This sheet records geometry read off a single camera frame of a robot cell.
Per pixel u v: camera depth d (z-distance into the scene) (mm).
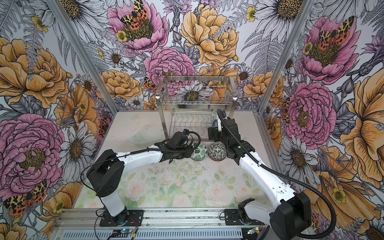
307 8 718
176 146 700
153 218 761
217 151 959
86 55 894
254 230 715
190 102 1234
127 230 713
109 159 503
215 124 1052
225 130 605
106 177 466
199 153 946
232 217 735
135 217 743
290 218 389
